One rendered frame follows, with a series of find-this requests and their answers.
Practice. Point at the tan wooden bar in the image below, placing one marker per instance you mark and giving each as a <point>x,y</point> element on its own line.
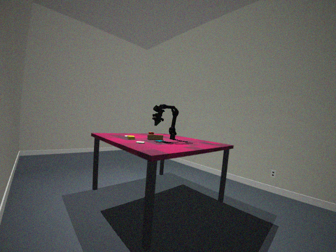
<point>155,137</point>

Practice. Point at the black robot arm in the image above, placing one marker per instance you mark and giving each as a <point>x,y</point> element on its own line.
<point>174,113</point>

